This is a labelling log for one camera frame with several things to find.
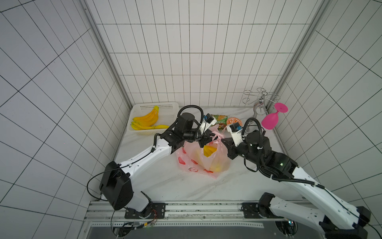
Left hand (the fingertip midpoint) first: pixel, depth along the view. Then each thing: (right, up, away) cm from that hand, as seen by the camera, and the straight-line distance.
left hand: (214, 138), depth 71 cm
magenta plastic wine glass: (+38, +8, +20) cm, 44 cm away
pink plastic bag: (-12, -12, +12) cm, 21 cm away
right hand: (+3, +1, -2) cm, 4 cm away
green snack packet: (+11, +8, +36) cm, 39 cm away
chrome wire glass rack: (+30, +21, +14) cm, 39 cm away
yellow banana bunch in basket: (-43, +7, +36) cm, 57 cm away
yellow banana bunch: (-1, -10, +15) cm, 18 cm away
